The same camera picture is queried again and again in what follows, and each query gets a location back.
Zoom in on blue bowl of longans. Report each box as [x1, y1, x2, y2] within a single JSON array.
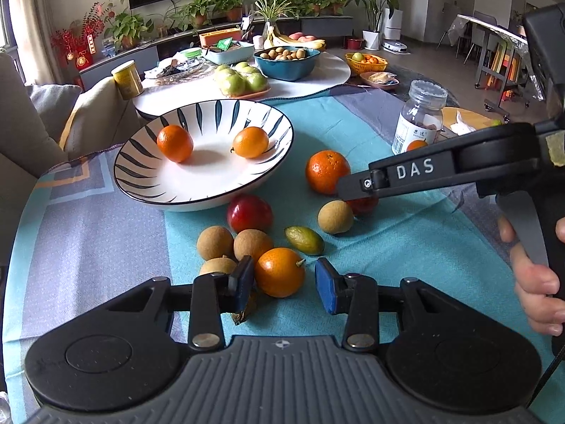
[[254, 46, 321, 81]]

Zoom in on small green fruit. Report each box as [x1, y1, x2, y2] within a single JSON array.
[[284, 226, 325, 255]]

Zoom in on round wooden side table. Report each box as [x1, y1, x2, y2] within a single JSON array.
[[441, 107, 503, 132]]

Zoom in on large dimpled orange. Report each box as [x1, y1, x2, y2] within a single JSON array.
[[304, 149, 351, 195]]

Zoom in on banana bunch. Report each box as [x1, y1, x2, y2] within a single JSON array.
[[262, 25, 327, 51]]

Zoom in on red flower decoration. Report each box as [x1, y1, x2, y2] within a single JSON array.
[[50, 2, 115, 71]]

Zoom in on red plum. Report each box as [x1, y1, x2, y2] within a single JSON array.
[[227, 194, 274, 232], [347, 197, 378, 217]]

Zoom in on brown longan fruit front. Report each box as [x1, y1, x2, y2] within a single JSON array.
[[199, 257, 238, 276]]

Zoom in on white round coffee table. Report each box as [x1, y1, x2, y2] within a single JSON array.
[[133, 53, 351, 117]]

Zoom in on small orange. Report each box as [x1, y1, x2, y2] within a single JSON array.
[[232, 126, 269, 159]]

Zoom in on clear vitamin bottle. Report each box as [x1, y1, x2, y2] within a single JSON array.
[[392, 79, 448, 155]]

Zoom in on crumpled white tissue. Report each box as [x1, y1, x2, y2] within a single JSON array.
[[449, 111, 475, 136]]

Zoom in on brown longan fruit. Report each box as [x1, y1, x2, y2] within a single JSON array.
[[234, 229, 274, 261], [196, 226, 234, 260], [317, 200, 354, 235], [199, 257, 238, 276]]

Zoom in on brown longan fruit right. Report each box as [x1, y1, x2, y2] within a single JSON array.
[[317, 200, 354, 235]]

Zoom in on grey sofa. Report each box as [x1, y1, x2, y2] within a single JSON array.
[[1, 54, 73, 267]]

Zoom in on white potted tall plant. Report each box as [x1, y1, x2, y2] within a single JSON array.
[[346, 0, 399, 51]]

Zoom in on blue patterned tablecloth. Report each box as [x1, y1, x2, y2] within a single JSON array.
[[2, 84, 565, 424]]

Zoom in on beige cushion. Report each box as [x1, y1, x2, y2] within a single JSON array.
[[59, 77, 142, 160]]

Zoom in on pink shallow dish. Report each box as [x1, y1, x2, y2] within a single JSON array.
[[359, 71, 400, 90]]

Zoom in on person's right hand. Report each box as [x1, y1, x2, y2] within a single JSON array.
[[510, 242, 565, 337]]

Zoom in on brown longan fruit left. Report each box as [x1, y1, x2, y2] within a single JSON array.
[[196, 226, 234, 260]]

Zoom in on tray of green apples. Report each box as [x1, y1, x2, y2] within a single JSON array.
[[214, 61, 270, 98]]

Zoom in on metal trolley desk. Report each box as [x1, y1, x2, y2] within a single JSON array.
[[447, 13, 545, 123]]

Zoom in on glass plate of snacks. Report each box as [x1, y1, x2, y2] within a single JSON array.
[[144, 57, 215, 86]]

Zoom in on striped white ceramic bowl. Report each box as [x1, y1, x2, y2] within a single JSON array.
[[114, 99, 295, 212]]

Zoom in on white robot vacuum dock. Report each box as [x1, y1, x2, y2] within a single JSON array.
[[381, 9, 408, 54]]

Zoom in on yellow fruit basket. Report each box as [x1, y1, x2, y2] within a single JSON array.
[[345, 52, 388, 75]]

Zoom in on light blue snack tray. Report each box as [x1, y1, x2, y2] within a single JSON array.
[[203, 41, 255, 65]]

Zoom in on brown longan fruit upper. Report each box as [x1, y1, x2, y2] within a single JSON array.
[[234, 229, 274, 261]]

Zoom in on yellow tin can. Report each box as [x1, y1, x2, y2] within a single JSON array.
[[111, 60, 144, 101]]

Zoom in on orange box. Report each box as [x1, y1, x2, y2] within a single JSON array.
[[199, 28, 242, 48]]

